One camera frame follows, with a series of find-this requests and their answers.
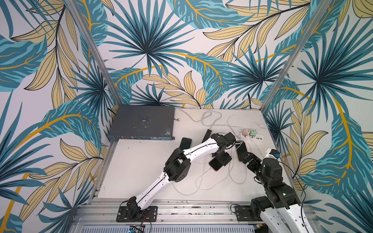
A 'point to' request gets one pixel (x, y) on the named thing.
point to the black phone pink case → (215, 164)
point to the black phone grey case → (185, 143)
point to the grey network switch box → (143, 122)
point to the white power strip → (259, 138)
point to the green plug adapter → (253, 133)
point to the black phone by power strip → (241, 151)
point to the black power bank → (207, 135)
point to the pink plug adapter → (245, 132)
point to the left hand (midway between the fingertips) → (219, 159)
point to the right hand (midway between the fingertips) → (243, 157)
